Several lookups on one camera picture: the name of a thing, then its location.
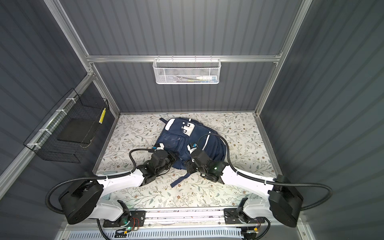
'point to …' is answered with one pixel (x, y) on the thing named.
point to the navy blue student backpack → (178, 135)
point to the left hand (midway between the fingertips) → (181, 152)
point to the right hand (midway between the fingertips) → (188, 162)
